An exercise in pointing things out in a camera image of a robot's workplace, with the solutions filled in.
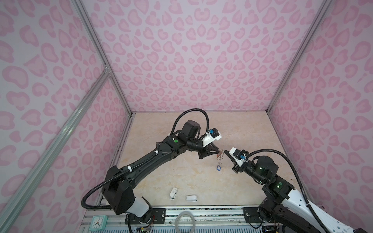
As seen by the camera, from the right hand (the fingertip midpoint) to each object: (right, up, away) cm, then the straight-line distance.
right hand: (226, 150), depth 69 cm
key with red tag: (-3, -2, 0) cm, 4 cm away
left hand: (-4, +1, +1) cm, 4 cm away
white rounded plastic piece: (-17, -27, +8) cm, 33 cm away
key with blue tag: (-1, -13, +17) cm, 22 cm away
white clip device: (-26, -24, +8) cm, 37 cm away
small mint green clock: (-61, -35, +1) cm, 71 cm away
